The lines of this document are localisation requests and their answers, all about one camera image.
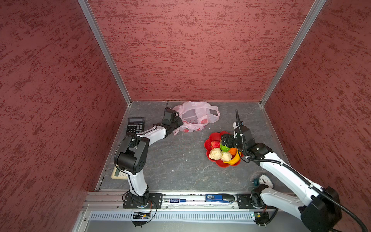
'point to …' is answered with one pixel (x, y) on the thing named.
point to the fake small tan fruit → (226, 156)
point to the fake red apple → (215, 144)
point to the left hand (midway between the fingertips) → (181, 122)
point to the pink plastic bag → (195, 115)
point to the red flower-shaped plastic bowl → (217, 137)
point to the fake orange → (233, 151)
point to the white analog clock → (264, 179)
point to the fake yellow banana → (235, 160)
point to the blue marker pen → (173, 200)
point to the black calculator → (135, 125)
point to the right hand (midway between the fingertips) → (226, 140)
